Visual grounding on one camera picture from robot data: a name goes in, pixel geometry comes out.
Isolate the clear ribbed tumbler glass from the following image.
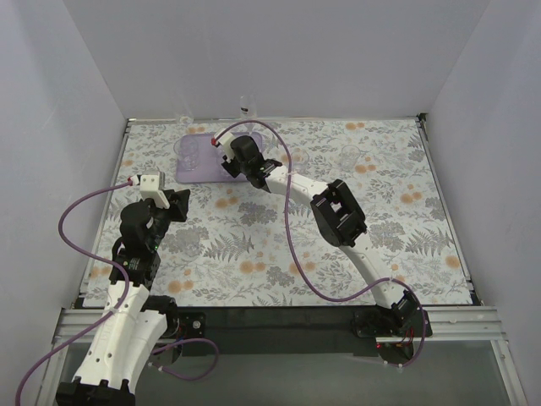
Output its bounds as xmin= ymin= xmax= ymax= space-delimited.
xmin=173 ymin=134 xmax=199 ymax=172

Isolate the tall clear champagne flute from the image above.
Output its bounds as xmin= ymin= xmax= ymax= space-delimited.
xmin=240 ymin=95 xmax=258 ymax=133

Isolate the clear stemmed wine glass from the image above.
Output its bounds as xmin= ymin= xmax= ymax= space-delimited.
xmin=172 ymin=95 xmax=194 ymax=137

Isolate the short clear tumbler glass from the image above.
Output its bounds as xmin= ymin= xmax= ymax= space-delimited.
xmin=291 ymin=147 xmax=309 ymax=175

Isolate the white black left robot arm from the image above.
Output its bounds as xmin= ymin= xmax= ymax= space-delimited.
xmin=55 ymin=189 xmax=190 ymax=405

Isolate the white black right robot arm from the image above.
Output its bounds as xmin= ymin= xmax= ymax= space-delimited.
xmin=211 ymin=132 xmax=428 ymax=338

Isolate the lilac plastic tray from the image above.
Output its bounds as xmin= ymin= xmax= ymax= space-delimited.
xmin=176 ymin=133 xmax=246 ymax=184

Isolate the floral patterned table mat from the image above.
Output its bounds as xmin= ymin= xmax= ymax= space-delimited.
xmin=83 ymin=118 xmax=474 ymax=308

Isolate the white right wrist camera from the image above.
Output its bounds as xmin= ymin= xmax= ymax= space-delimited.
xmin=211 ymin=131 xmax=235 ymax=159

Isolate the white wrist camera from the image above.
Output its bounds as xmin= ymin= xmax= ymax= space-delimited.
xmin=211 ymin=131 xmax=235 ymax=159
xmin=139 ymin=171 xmax=170 ymax=209

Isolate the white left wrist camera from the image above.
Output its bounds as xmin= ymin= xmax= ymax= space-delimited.
xmin=139 ymin=171 xmax=170 ymax=209

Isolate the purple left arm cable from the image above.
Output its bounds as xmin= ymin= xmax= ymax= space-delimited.
xmin=14 ymin=175 xmax=220 ymax=406

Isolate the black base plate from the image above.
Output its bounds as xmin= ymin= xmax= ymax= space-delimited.
xmin=168 ymin=304 xmax=432 ymax=359

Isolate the aluminium frame rail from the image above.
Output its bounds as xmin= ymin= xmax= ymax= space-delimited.
xmin=52 ymin=305 xmax=507 ymax=343

